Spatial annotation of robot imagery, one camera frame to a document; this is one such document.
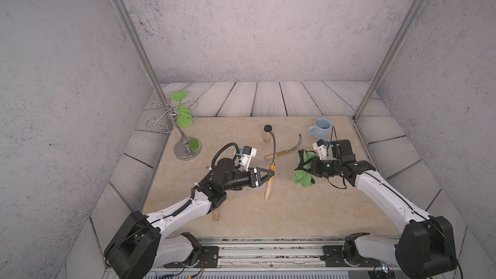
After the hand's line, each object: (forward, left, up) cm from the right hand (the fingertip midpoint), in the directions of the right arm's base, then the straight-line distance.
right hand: (303, 166), depth 81 cm
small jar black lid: (+28, +14, -7) cm, 32 cm away
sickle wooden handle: (-15, +36, -13) cm, 41 cm away
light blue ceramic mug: (+28, -15, -8) cm, 33 cm away
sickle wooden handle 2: (-11, +14, +4) cm, 19 cm away
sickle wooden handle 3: (+16, +12, -15) cm, 25 cm away
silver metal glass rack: (+21, +56, -15) cm, 62 cm away
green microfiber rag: (-5, +1, 0) cm, 5 cm away
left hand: (-8, +13, +7) cm, 17 cm away
